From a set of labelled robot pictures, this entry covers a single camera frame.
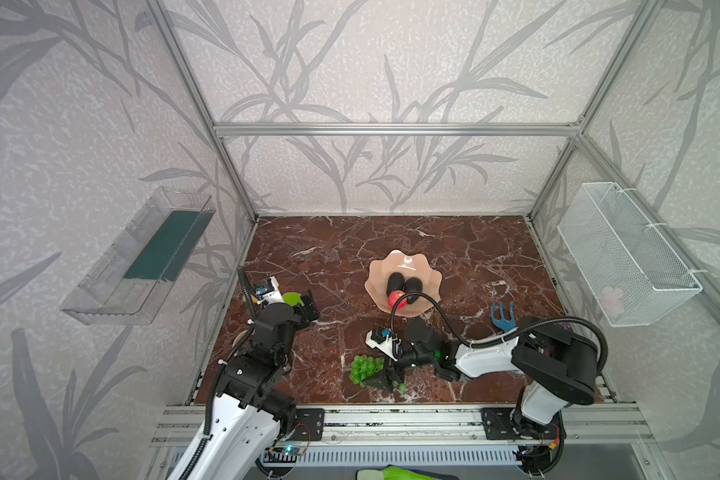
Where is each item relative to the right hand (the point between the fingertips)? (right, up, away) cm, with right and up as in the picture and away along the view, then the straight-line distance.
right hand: (368, 354), depth 79 cm
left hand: (-17, +19, -5) cm, 25 cm away
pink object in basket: (+61, +16, -6) cm, 63 cm away
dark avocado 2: (+14, +16, +17) cm, 27 cm away
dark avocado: (+9, +17, +19) cm, 27 cm away
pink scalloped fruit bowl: (+13, +22, +23) cm, 34 cm away
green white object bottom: (+7, -22, -13) cm, 27 cm away
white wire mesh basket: (+56, +24, -18) cm, 64 cm away
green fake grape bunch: (-1, -3, -1) cm, 3 cm away
